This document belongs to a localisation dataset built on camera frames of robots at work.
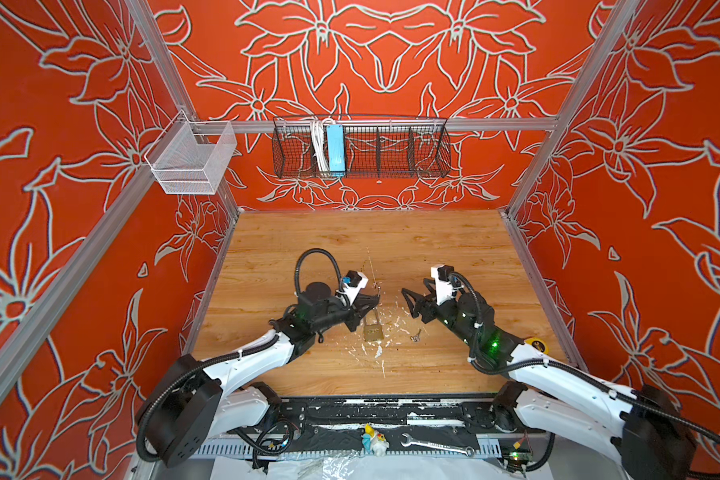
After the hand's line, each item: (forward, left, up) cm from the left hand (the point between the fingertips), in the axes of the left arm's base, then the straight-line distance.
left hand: (375, 299), depth 77 cm
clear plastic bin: (+39, +61, +15) cm, 74 cm away
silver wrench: (-30, -24, -16) cm, 41 cm away
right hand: (+3, -9, +3) cm, 9 cm away
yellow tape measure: (-4, -47, -14) cm, 49 cm away
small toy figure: (-30, -1, -13) cm, 32 cm away
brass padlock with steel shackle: (-2, 0, -16) cm, 16 cm away
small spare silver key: (-4, -13, -15) cm, 20 cm away
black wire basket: (+49, +6, +15) cm, 51 cm away
